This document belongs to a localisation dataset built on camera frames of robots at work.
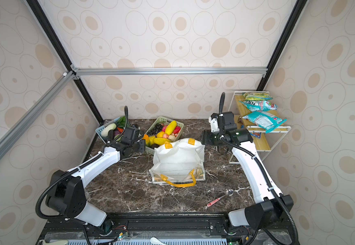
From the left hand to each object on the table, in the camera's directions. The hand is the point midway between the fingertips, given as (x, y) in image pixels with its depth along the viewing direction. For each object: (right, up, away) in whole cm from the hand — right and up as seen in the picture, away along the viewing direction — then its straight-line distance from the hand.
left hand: (144, 140), depth 88 cm
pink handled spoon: (+47, -28, -5) cm, 55 cm away
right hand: (+33, +2, -12) cm, 35 cm away
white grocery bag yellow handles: (+20, -14, +7) cm, 25 cm away
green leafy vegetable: (-21, +12, +19) cm, 31 cm away
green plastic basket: (+9, +6, +17) cm, 20 cm away
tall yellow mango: (+14, +8, +16) cm, 23 cm away
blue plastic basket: (-25, +6, +15) cm, 30 cm away
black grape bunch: (+4, +8, +19) cm, 21 cm away
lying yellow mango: (+8, -1, +9) cm, 12 cm away
